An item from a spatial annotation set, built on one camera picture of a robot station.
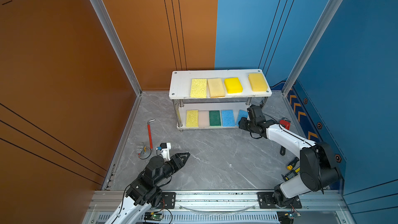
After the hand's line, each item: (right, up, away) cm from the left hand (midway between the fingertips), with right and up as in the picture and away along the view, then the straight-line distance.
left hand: (189, 154), depth 75 cm
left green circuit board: (-17, -27, -5) cm, 32 cm away
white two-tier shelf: (+13, +27, -4) cm, 30 cm away
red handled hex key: (-27, +6, +21) cm, 35 cm away
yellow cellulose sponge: (0, +16, +19) cm, 25 cm away
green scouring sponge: (+14, +16, +19) cm, 28 cm away
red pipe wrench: (+60, +13, +24) cm, 66 cm away
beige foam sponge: (+7, +17, +21) cm, 28 cm away
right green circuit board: (+46, -27, -5) cm, 53 cm away
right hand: (+29, +14, +17) cm, 36 cm away
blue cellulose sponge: (+22, +16, +19) cm, 33 cm away
